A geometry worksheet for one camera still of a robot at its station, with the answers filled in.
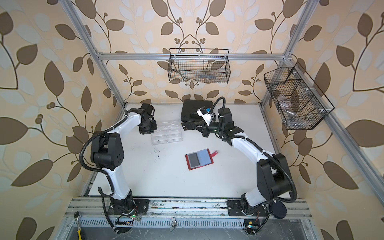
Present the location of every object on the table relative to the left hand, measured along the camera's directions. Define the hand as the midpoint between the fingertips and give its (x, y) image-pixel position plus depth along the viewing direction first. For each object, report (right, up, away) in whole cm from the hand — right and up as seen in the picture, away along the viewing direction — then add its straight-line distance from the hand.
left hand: (150, 129), depth 95 cm
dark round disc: (+71, -38, -23) cm, 83 cm away
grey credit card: (+26, +3, -15) cm, 30 cm away
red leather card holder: (+32, -18, -4) cm, 37 cm away
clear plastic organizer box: (+10, -2, +3) cm, 11 cm away
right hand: (+28, +3, -15) cm, 32 cm away
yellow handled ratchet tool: (-28, -40, -23) cm, 54 cm away
